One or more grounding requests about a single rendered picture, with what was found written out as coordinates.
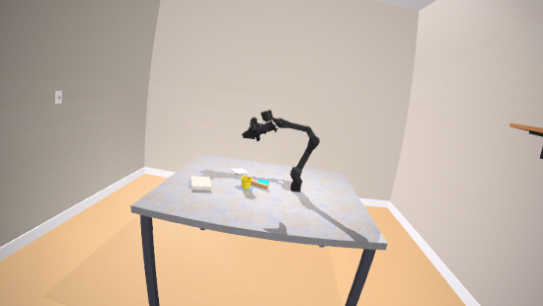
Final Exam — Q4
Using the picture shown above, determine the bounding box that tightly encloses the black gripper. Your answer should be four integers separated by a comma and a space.
242, 121, 267, 141

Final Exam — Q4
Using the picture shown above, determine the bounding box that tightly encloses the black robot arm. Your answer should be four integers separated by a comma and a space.
261, 110, 320, 192

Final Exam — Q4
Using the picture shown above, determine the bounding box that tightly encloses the white flat rectangular block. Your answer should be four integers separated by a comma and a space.
192, 176, 211, 191

